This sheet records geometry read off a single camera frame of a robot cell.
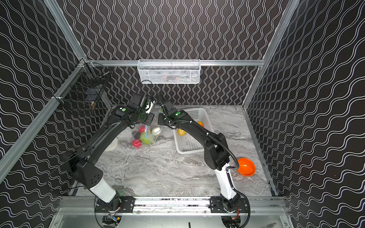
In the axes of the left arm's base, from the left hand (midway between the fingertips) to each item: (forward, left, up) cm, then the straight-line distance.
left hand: (153, 116), depth 80 cm
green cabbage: (-3, +9, -18) cm, 20 cm away
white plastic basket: (-1, -20, -25) cm, 32 cm away
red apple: (-6, +14, -20) cm, 25 cm away
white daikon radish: (-3, -1, -10) cm, 10 cm away
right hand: (+5, -3, -9) cm, 11 cm away
